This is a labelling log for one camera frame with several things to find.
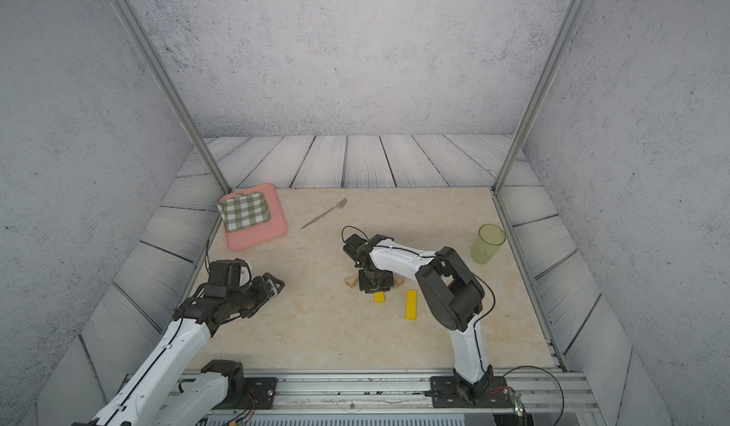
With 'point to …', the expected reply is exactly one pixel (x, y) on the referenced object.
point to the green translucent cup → (490, 237)
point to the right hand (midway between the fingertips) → (376, 289)
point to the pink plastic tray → (274, 227)
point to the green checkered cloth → (244, 210)
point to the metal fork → (339, 204)
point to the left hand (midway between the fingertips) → (281, 288)
